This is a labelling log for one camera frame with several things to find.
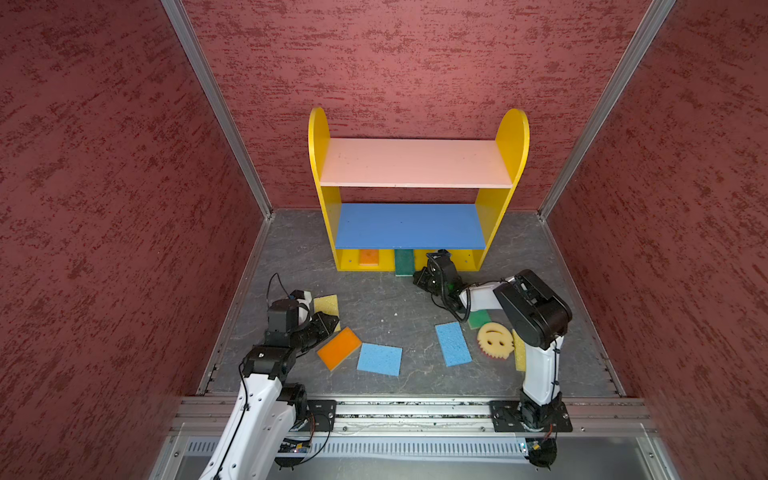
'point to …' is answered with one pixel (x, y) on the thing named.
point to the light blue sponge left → (380, 359)
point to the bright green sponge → (478, 318)
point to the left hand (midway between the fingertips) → (339, 326)
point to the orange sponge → (339, 349)
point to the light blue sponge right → (454, 345)
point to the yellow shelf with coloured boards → (383, 195)
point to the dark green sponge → (404, 262)
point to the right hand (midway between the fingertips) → (411, 278)
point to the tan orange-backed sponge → (369, 257)
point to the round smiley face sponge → (496, 340)
